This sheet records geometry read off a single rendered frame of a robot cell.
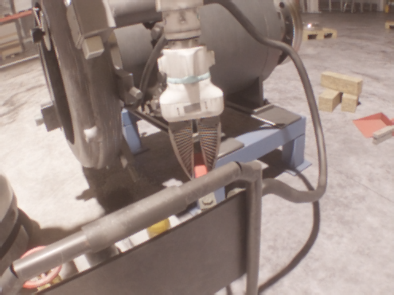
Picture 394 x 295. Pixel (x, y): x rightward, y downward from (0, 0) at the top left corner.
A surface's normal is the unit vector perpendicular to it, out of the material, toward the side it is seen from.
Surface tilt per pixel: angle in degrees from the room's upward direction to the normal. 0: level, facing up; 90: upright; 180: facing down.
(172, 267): 90
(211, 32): 80
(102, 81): 89
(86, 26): 68
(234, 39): 87
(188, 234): 90
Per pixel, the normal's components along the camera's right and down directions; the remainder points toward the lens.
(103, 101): 0.57, 0.45
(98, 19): 0.49, -0.03
